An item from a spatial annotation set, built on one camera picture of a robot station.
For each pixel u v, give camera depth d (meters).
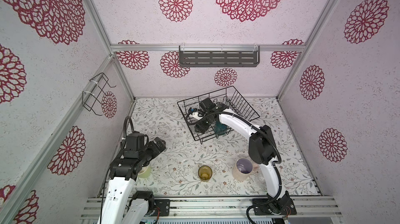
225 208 0.76
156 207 0.73
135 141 0.54
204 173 0.83
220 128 0.94
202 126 0.84
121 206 0.42
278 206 0.64
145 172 0.76
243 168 0.85
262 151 0.56
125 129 0.55
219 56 0.95
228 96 1.23
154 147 0.65
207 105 0.76
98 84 0.79
